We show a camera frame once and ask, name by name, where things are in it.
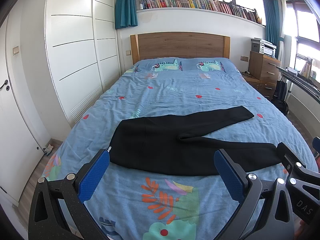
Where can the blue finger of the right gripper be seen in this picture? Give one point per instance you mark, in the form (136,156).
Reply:
(287,157)
(316,144)

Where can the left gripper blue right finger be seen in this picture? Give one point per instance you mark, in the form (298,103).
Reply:
(264,210)

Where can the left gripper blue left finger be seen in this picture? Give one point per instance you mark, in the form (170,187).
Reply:
(46,218)

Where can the black pants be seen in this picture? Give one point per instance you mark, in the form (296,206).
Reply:
(177,145)

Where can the black bag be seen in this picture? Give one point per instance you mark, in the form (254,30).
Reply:
(278,98)

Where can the glass desk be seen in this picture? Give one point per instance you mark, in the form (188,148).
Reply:
(301,83)

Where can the white door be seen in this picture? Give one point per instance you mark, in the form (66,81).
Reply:
(20,153)

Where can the blue patterned bed cover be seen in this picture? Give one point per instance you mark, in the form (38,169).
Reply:
(135,204)

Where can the wooden chest of drawers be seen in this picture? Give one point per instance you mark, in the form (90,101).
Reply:
(262,73)

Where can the white printer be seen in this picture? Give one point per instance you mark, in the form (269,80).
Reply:
(263,47)

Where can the right teal curtain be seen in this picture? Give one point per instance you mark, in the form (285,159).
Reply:
(275,14)

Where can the teal curtain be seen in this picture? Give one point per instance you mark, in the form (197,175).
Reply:
(275,14)
(125,14)

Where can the wooden headboard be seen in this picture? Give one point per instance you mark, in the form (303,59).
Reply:
(178,44)

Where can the white sliding wardrobe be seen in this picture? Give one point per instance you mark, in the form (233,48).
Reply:
(82,52)

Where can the row of books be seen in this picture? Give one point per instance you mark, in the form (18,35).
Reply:
(211,5)

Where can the left teal curtain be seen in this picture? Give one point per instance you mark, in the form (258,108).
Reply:
(125,14)

